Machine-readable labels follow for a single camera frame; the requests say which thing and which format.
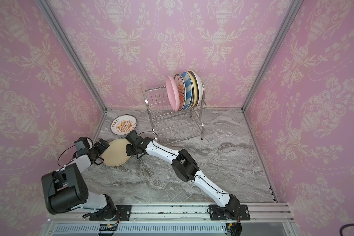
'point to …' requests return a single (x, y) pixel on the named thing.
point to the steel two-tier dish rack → (170, 126)
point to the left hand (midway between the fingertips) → (103, 146)
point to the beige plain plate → (116, 154)
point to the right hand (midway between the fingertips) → (128, 151)
